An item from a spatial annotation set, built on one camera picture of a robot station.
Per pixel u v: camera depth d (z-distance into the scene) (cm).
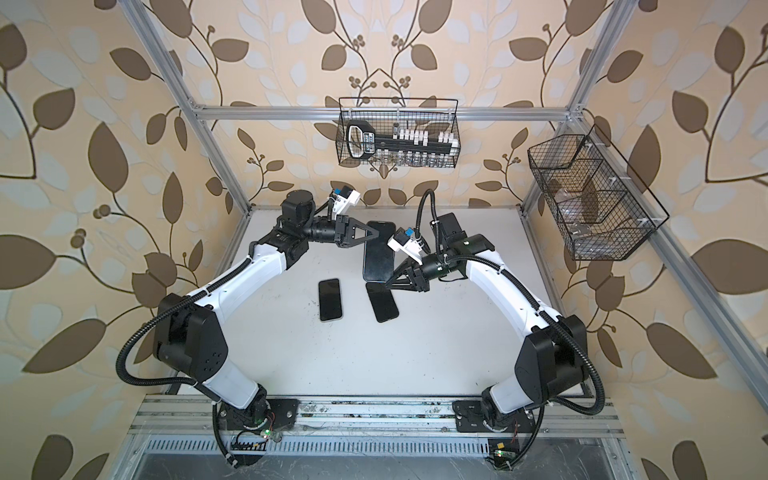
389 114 91
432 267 66
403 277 67
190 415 76
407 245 66
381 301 98
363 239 70
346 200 71
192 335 44
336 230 66
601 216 74
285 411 75
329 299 97
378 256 71
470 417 72
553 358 42
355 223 69
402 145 83
